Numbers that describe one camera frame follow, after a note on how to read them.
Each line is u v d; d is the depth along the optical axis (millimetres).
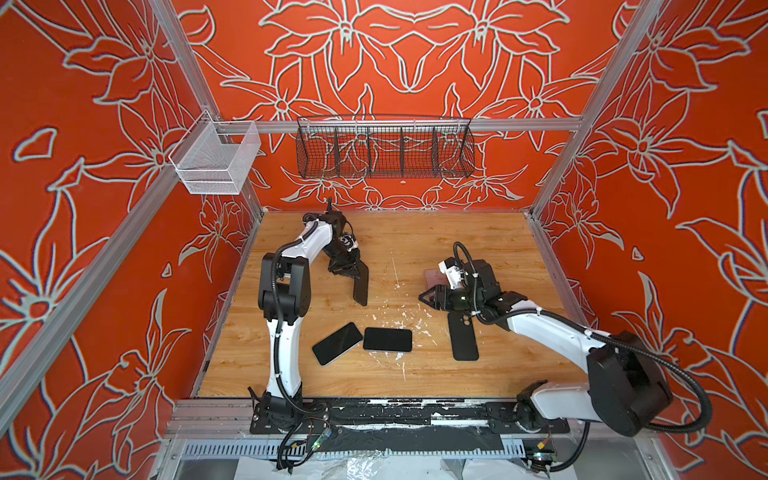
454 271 780
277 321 567
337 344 861
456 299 729
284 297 562
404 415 743
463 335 882
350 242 902
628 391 412
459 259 772
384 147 973
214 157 930
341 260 856
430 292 777
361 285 932
